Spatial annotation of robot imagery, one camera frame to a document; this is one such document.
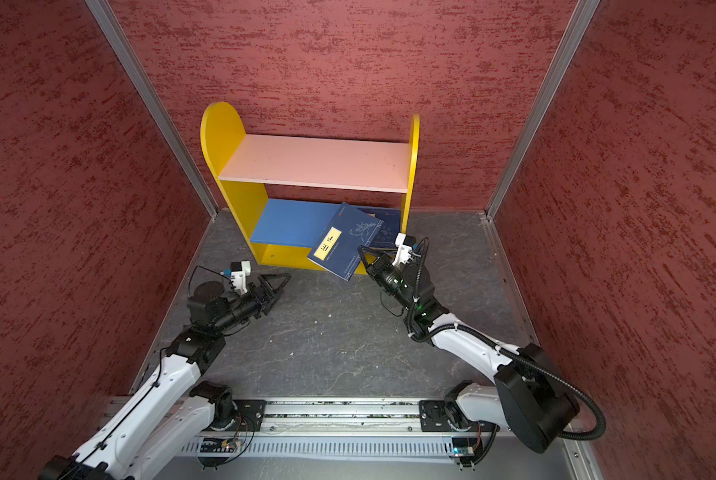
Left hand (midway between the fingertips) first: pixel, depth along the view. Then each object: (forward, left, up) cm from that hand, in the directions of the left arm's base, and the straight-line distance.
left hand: (289, 289), depth 76 cm
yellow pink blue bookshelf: (+22, +6, -3) cm, 23 cm away
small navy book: (+9, -12, +7) cm, 17 cm away
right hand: (+6, -17, +7) cm, 19 cm away
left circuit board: (-32, +16, -21) cm, 41 cm away
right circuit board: (-31, -44, -20) cm, 58 cm away
